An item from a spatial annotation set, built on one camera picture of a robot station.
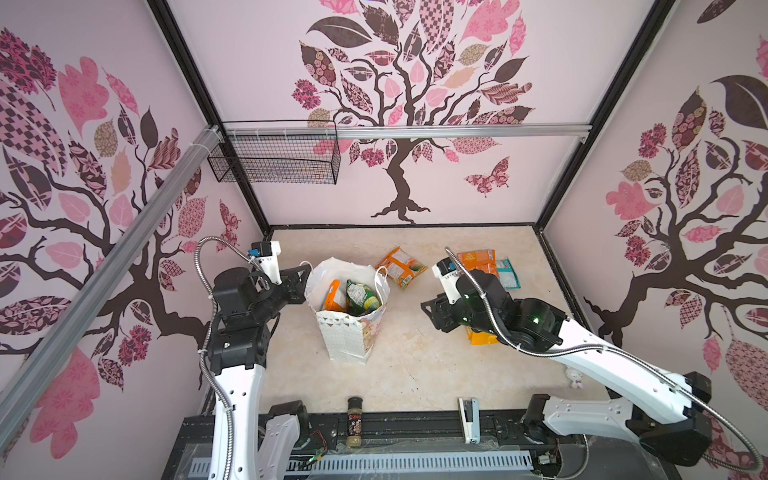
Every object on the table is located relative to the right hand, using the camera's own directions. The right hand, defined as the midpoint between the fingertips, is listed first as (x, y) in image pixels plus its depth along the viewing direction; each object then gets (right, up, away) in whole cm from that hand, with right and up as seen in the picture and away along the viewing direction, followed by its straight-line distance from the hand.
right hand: (430, 298), depth 68 cm
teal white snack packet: (+32, +3, +34) cm, 47 cm away
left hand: (-28, +6, 0) cm, 28 cm away
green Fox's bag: (-18, -3, +18) cm, 26 cm away
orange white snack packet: (-6, +6, +35) cm, 36 cm away
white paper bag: (-20, -11, +6) cm, 24 cm away
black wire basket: (-46, +44, +27) cm, 69 cm away
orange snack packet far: (+24, +8, +37) cm, 45 cm away
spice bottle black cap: (-18, -32, +4) cm, 37 cm away
